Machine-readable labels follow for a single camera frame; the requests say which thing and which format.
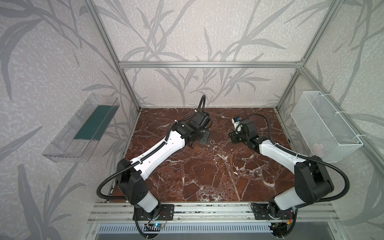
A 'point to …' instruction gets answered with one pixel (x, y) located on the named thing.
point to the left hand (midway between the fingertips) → (206, 131)
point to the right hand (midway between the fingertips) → (232, 128)
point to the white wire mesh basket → (329, 137)
